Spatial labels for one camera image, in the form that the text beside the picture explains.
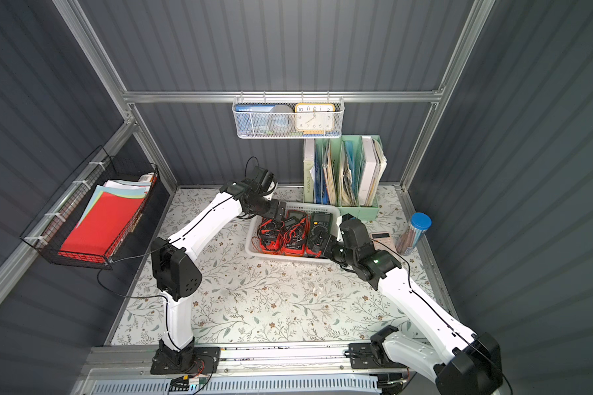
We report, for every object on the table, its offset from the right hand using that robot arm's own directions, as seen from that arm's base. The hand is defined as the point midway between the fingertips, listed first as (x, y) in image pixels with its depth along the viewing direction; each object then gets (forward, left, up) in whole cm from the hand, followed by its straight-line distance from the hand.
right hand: (323, 242), depth 77 cm
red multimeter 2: (+7, +10, -9) cm, 15 cm away
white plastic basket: (+8, +15, +5) cm, 17 cm away
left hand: (+15, +18, -2) cm, 24 cm away
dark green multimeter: (+12, 0, -9) cm, 15 cm away
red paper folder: (0, +66, +8) cm, 66 cm away
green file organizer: (+32, -11, +1) cm, 34 cm away
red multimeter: (+7, +18, -6) cm, 20 cm away
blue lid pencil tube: (+7, -32, -5) cm, 33 cm away
